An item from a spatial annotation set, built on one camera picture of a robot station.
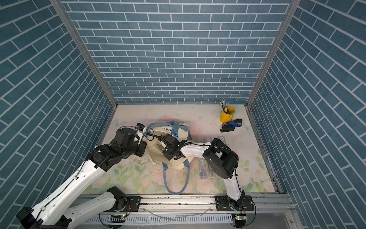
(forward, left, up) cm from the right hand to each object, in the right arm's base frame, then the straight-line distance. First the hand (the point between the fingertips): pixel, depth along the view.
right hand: (168, 151), depth 92 cm
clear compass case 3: (+13, -36, 0) cm, 38 cm away
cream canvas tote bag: (-14, -7, -2) cm, 16 cm away
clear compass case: (-9, -24, 0) cm, 25 cm away
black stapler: (+22, -40, +1) cm, 46 cm away
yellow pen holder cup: (+28, -39, +6) cm, 48 cm away
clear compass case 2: (-11, -28, 0) cm, 30 cm away
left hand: (-6, +6, +20) cm, 22 cm away
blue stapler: (+26, -47, +2) cm, 54 cm away
